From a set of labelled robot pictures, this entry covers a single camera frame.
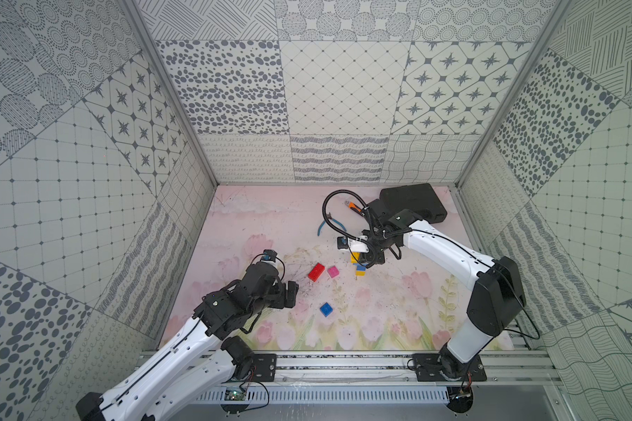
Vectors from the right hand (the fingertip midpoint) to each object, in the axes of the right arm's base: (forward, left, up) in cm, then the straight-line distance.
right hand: (365, 253), depth 85 cm
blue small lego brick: (-14, +13, -11) cm, 22 cm away
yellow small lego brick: (-1, +1, -12) cm, 12 cm away
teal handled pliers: (+24, +12, -12) cm, 30 cm away
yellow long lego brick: (-5, +4, +7) cm, 10 cm away
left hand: (-14, +23, +4) cm, 27 cm away
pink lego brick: (-1, +11, -11) cm, 15 cm away
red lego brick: (-1, +17, -11) cm, 20 cm away
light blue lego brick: (-1, +1, -8) cm, 9 cm away
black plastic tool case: (+34, -28, -10) cm, 45 cm away
